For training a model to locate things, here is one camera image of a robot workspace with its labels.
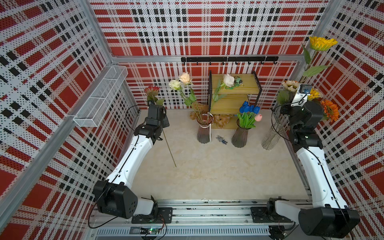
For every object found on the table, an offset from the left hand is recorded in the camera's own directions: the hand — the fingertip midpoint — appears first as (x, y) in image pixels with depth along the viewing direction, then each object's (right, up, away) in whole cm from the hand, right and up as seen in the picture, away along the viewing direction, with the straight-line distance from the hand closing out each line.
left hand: (162, 118), depth 81 cm
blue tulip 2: (+46, +7, -1) cm, 46 cm away
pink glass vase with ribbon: (+24, -1, +11) cm, 27 cm away
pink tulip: (+51, 0, -6) cm, 51 cm away
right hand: (+64, +10, -15) cm, 66 cm away
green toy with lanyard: (+44, +22, +7) cm, 50 cm away
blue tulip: (+52, +5, -1) cm, 52 cm away
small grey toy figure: (+35, -14, +21) cm, 43 cm away
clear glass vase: (+66, -12, +11) cm, 68 cm away
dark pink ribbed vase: (+46, -12, +12) cm, 49 cm away
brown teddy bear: (+20, +8, +30) cm, 37 cm away
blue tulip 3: (+49, +6, +1) cm, 50 cm away
